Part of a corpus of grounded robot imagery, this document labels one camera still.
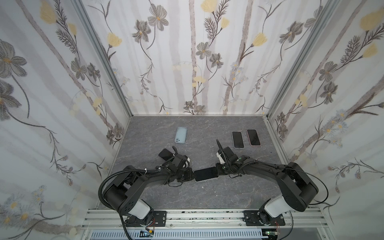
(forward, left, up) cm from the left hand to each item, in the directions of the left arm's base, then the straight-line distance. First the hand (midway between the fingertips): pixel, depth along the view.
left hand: (193, 173), depth 88 cm
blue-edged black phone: (+24, -32, -1) cm, 40 cm away
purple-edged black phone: (+15, +18, -3) cm, 23 cm away
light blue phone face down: (+24, -32, -1) cm, 40 cm away
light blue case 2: (+30, +9, -3) cm, 32 cm away
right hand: (+2, -11, 0) cm, 12 cm away
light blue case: (-3, -9, -1) cm, 9 cm away
